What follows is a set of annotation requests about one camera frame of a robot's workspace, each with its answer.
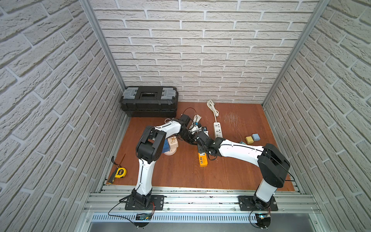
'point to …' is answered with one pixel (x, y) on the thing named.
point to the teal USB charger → (243, 143)
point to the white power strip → (218, 130)
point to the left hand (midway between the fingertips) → (199, 142)
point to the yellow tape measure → (119, 172)
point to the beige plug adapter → (173, 142)
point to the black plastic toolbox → (150, 101)
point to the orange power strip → (203, 159)
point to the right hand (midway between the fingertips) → (203, 144)
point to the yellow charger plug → (249, 139)
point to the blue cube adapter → (166, 146)
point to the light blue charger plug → (256, 137)
